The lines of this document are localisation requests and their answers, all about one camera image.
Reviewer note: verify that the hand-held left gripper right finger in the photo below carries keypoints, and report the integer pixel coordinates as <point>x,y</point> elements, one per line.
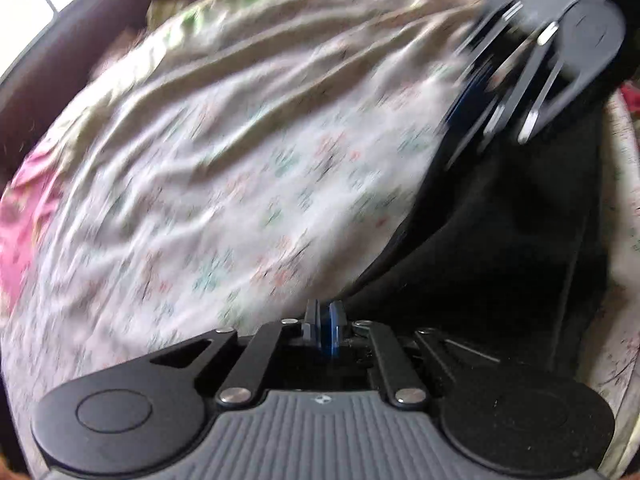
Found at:
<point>336,322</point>

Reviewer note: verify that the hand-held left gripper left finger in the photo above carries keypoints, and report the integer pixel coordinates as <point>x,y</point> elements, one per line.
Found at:
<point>312,322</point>

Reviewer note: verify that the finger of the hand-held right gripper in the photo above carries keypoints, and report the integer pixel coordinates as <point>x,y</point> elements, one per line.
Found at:
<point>475,90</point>
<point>540,90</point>

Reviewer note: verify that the black pants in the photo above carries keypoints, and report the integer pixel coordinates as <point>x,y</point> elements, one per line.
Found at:
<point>500,235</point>

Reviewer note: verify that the white floral bedsheet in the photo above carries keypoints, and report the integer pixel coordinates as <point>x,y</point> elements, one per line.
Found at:
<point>225,185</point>

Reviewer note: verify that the pink floral quilt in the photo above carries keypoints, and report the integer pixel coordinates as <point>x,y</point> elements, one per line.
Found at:
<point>30,210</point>

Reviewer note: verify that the maroon window bench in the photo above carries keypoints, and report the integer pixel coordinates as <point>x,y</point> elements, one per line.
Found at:
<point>75,60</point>

